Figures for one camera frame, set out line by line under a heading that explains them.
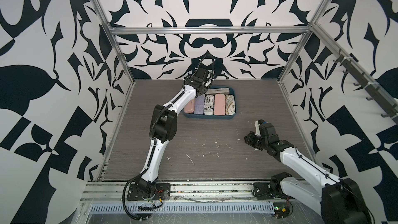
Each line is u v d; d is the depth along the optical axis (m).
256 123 0.82
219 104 0.99
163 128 0.59
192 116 0.96
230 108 0.96
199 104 0.99
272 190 0.67
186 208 0.78
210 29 1.02
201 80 0.78
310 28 0.89
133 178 0.65
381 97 0.55
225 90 1.05
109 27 0.89
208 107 0.96
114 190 0.76
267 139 0.66
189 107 0.96
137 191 0.68
